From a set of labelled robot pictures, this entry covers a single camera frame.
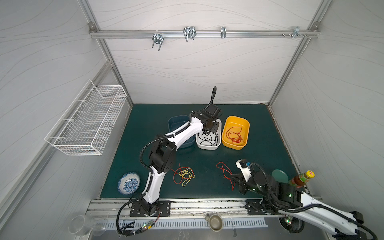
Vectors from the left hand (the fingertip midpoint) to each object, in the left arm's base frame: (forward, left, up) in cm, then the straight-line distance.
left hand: (215, 124), depth 91 cm
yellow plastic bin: (+12, -13, -11) cm, 21 cm away
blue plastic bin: (+9, +27, -9) cm, 30 cm away
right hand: (-29, -7, -2) cm, 30 cm away
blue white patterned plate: (-33, +48, -12) cm, 59 cm away
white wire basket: (-16, +63, +18) cm, 67 cm away
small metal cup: (-49, +2, -12) cm, 50 cm away
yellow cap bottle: (-32, -39, -2) cm, 51 cm away
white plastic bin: (-10, +7, -11) cm, 16 cm away
